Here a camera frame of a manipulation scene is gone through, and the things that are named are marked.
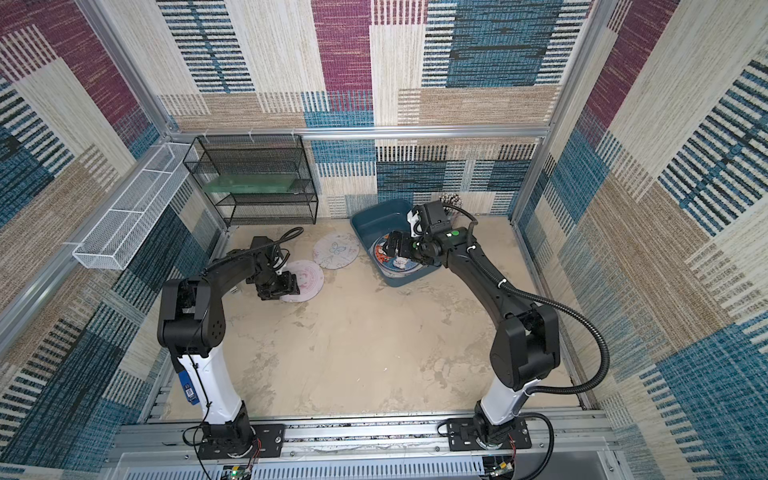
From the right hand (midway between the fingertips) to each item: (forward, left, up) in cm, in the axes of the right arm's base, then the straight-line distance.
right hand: (401, 254), depth 85 cm
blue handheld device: (-30, +56, -16) cm, 66 cm away
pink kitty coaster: (+4, +30, -19) cm, 36 cm away
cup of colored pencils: (+25, -18, -1) cm, 30 cm away
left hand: (-1, +36, -19) cm, 41 cm away
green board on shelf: (+22, +46, +8) cm, 52 cm away
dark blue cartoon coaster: (+9, +3, -15) cm, 17 cm away
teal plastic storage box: (+32, +7, -17) cm, 37 cm away
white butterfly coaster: (+18, +23, -20) cm, 35 cm away
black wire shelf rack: (+36, +47, +9) cm, 60 cm away
